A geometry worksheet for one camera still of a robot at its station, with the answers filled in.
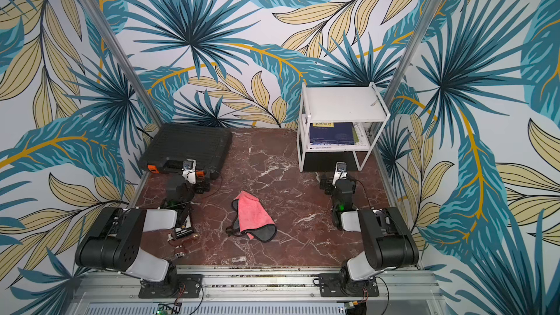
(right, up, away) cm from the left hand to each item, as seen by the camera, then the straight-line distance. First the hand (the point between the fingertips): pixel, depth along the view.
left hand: (197, 173), depth 93 cm
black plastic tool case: (+2, +11, +11) cm, 16 cm away
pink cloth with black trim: (+24, -18, -7) cm, 31 cm away
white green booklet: (+69, +16, 0) cm, 71 cm away
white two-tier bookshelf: (+58, +28, -11) cm, 65 cm away
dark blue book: (+57, +17, +1) cm, 60 cm away
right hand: (+60, 0, 0) cm, 60 cm away
